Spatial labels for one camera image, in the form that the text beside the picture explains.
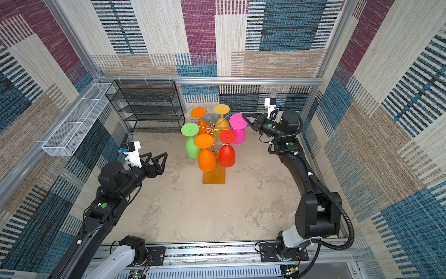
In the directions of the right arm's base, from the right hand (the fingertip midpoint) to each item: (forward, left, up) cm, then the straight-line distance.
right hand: (241, 117), depth 72 cm
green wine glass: (-1, +21, -5) cm, 22 cm away
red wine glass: (-9, +7, -13) cm, 17 cm away
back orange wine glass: (+1, +16, -7) cm, 17 cm away
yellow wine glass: (+5, +8, -8) cm, 13 cm away
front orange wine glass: (-11, +15, -14) cm, 23 cm away
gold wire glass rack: (0, +13, -8) cm, 15 cm away
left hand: (-12, +33, -6) cm, 35 cm away
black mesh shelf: (+37, +54, -21) cm, 69 cm away
